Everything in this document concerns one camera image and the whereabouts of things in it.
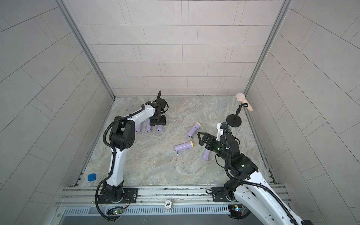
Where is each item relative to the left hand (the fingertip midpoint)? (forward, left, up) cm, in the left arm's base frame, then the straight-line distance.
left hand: (163, 123), depth 102 cm
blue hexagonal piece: (-37, +35, +1) cm, 51 cm away
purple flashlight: (-8, +9, +4) cm, 12 cm away
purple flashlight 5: (-25, -29, +3) cm, 39 cm away
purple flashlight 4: (-20, -15, +3) cm, 25 cm away
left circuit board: (-52, +16, +3) cm, 55 cm away
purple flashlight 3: (-6, -24, +5) cm, 25 cm away
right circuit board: (-52, -42, +1) cm, 67 cm away
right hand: (-23, -25, +21) cm, 40 cm away
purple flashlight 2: (-7, +1, +4) cm, 8 cm away
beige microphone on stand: (0, -49, +29) cm, 56 cm away
